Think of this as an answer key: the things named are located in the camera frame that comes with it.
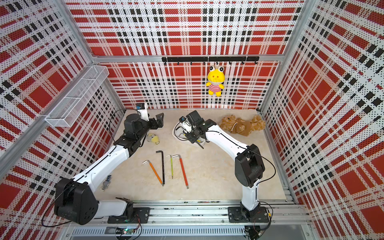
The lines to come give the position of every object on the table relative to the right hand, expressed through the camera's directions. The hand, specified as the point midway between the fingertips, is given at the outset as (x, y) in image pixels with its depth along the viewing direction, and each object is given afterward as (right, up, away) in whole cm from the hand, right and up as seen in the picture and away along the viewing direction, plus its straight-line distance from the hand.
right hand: (193, 133), depth 87 cm
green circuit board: (-30, -45, -18) cm, 57 cm away
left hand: (-20, +11, -6) cm, 23 cm away
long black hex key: (-19, -21, +3) cm, 28 cm away
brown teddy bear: (+30, +4, +8) cm, 31 cm away
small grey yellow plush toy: (-28, -4, +12) cm, 31 cm away
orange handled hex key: (-26, -21, +4) cm, 34 cm away
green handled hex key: (-14, -20, +4) cm, 25 cm away
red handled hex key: (-7, -22, +2) cm, 23 cm away
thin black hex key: (+4, -7, -1) cm, 8 cm away
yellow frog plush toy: (+14, +35, +5) cm, 38 cm away
